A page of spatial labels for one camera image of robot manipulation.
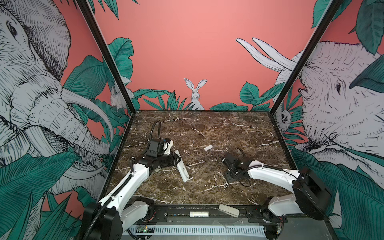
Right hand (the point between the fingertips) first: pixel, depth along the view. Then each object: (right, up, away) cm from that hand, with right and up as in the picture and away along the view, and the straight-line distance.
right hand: (228, 174), depth 86 cm
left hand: (-28, +12, -5) cm, 30 cm away
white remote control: (-27, +5, -5) cm, 28 cm away
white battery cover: (-10, +14, +14) cm, 22 cm away
